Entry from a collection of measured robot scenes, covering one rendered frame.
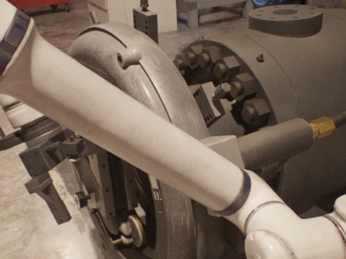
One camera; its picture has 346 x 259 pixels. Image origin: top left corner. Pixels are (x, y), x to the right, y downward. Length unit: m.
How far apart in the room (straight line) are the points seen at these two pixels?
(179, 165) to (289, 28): 0.80
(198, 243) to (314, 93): 0.52
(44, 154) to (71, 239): 1.25
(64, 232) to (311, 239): 1.57
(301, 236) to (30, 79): 0.43
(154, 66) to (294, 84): 0.42
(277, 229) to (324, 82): 0.71
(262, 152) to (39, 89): 0.52
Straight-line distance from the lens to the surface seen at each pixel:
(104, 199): 1.42
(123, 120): 0.70
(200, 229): 1.09
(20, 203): 2.50
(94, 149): 1.26
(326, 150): 1.41
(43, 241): 2.20
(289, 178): 1.35
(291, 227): 0.78
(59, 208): 0.97
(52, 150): 0.95
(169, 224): 1.10
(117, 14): 5.13
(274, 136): 1.06
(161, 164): 0.75
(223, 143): 0.96
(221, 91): 1.02
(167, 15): 5.34
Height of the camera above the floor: 1.25
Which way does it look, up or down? 25 degrees down
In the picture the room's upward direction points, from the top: 4 degrees counter-clockwise
